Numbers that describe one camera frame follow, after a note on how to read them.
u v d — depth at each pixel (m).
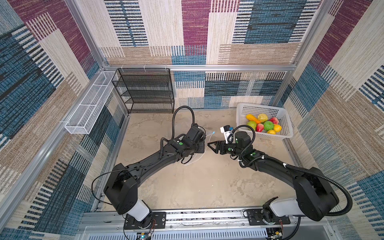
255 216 0.73
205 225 0.73
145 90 1.11
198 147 0.74
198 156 0.82
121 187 0.42
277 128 1.02
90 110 0.96
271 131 1.02
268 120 1.08
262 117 1.08
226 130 0.76
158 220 0.73
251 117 1.11
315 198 0.42
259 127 1.02
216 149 0.75
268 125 1.03
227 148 0.74
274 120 1.07
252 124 1.05
